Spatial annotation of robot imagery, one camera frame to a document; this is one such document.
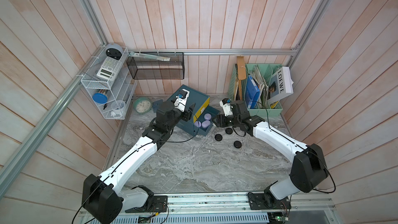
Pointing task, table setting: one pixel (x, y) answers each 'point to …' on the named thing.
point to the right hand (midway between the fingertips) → (215, 118)
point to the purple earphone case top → (208, 116)
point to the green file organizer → (261, 73)
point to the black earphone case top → (228, 130)
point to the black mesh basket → (145, 68)
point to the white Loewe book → (281, 85)
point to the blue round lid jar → (100, 98)
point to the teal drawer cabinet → (201, 101)
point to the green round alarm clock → (142, 105)
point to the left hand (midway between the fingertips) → (189, 102)
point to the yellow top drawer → (206, 104)
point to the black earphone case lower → (237, 144)
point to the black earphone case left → (218, 137)
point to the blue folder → (252, 93)
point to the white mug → (117, 106)
